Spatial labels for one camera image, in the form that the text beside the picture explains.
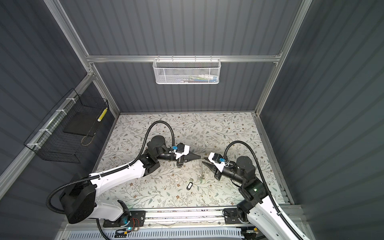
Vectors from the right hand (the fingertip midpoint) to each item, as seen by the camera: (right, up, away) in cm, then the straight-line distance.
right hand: (207, 160), depth 68 cm
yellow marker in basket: (-57, +22, +13) cm, 62 cm away
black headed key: (-9, -18, +16) cm, 26 cm away
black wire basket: (-69, +12, +4) cm, 71 cm away
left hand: (-3, +3, -2) cm, 4 cm away
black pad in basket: (-66, +17, +12) cm, 69 cm away
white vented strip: (-41, -37, +4) cm, 56 cm away
